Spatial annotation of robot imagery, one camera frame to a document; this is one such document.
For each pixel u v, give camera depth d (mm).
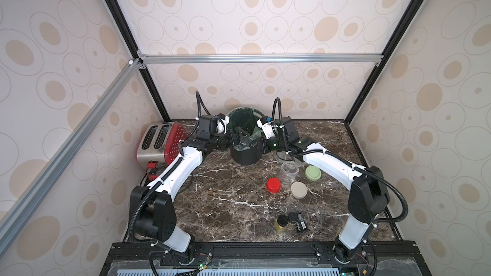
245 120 974
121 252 748
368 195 460
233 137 726
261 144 740
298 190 900
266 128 758
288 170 970
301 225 795
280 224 727
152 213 426
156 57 900
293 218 731
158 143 886
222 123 685
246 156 1000
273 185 918
